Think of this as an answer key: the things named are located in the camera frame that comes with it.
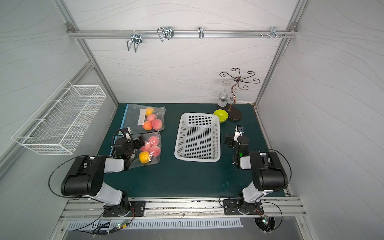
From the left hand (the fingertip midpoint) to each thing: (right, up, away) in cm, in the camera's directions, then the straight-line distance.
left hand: (136, 135), depth 93 cm
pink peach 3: (+14, -8, -5) cm, 17 cm away
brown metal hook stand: (+68, +15, +18) cm, 72 cm away
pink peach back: (+8, -7, -5) cm, 12 cm away
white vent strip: (-15, -40, -23) cm, 48 cm away
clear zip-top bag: (-1, +11, +11) cm, 15 cm away
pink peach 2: (+11, +7, +8) cm, 16 cm away
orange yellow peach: (+3, +16, +16) cm, 23 cm away
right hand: (+64, +2, +1) cm, 64 cm away
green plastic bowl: (+59, +13, +17) cm, 63 cm away
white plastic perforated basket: (+40, -2, +7) cm, 41 cm away
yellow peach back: (+8, -11, -8) cm, 16 cm away
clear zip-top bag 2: (+13, -13, -8) cm, 20 cm away
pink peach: (+7, +12, +11) cm, 18 cm away
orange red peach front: (+5, +6, +8) cm, 11 cm away
